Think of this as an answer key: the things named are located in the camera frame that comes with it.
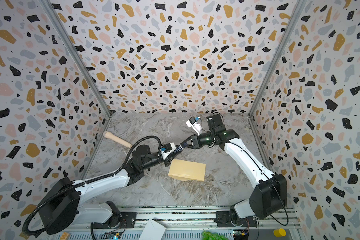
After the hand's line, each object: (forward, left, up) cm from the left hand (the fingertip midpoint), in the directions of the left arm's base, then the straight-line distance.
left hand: (179, 145), depth 73 cm
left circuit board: (-33, +32, -24) cm, 52 cm away
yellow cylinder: (-35, -45, -19) cm, 60 cm away
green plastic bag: (-35, -13, -19) cm, 42 cm away
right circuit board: (-35, -28, -25) cm, 51 cm away
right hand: (0, -2, +3) cm, 3 cm away
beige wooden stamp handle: (+23, +50, -22) cm, 60 cm away
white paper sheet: (-33, +12, -20) cm, 40 cm away
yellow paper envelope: (-1, -4, -27) cm, 28 cm away
